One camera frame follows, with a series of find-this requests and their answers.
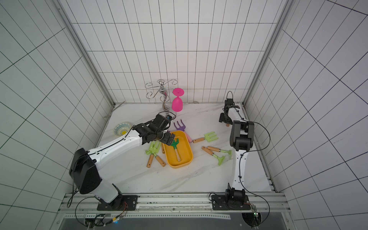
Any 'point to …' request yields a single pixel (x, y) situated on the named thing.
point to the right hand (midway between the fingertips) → (222, 118)
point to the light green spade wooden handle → (208, 137)
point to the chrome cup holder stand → (165, 97)
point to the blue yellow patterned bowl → (121, 128)
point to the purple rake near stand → (180, 128)
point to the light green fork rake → (221, 159)
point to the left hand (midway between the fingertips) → (163, 137)
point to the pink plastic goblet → (177, 103)
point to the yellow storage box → (184, 149)
